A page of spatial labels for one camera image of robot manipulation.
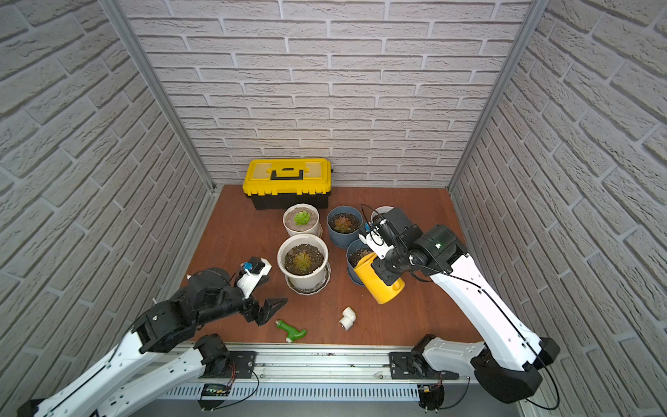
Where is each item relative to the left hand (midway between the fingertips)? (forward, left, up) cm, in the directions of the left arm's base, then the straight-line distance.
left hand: (276, 281), depth 68 cm
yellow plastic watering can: (-4, -29, +1) cm, 29 cm away
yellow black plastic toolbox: (+43, +7, -5) cm, 44 cm away
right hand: (+2, -30, +5) cm, 30 cm away
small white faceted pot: (+28, -3, -8) cm, 29 cm away
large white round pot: (+12, -5, -9) cm, 16 cm away
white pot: (+33, -34, -9) cm, 48 cm away
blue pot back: (+28, -19, -10) cm, 35 cm away
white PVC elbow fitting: (-4, -20, -19) cm, 28 cm away
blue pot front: (+17, -23, -13) cm, 32 cm away
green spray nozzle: (-8, -3, -20) cm, 22 cm away
